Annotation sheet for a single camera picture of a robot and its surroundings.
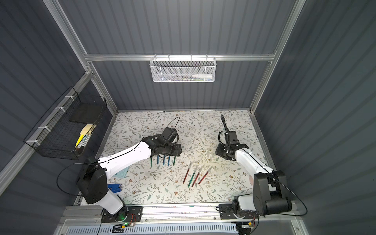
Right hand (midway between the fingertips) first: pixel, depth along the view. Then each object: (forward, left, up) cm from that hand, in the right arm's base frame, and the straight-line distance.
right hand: (220, 151), depth 89 cm
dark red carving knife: (-12, +10, -7) cm, 17 cm away
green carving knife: (-3, +29, -7) cm, 30 cm away
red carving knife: (-15, +21, -6) cm, 27 cm away
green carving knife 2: (-13, +17, -7) cm, 22 cm away
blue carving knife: (-3, +40, -6) cm, 40 cm away
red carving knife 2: (-14, +15, -6) cm, 21 cm away
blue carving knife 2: (-3, +36, -7) cm, 37 cm away
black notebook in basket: (+11, +76, +22) cm, 80 cm away
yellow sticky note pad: (0, +73, +21) cm, 76 cm away
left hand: (-4, +24, +6) cm, 25 cm away
